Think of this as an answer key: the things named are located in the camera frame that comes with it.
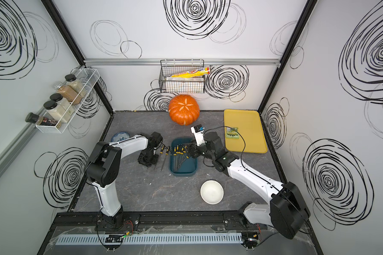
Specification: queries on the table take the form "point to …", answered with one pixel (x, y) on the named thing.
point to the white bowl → (211, 192)
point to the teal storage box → (190, 168)
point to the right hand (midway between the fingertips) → (187, 143)
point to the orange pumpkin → (184, 109)
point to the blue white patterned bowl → (119, 136)
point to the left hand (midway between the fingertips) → (149, 165)
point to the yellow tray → (249, 124)
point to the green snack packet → (232, 133)
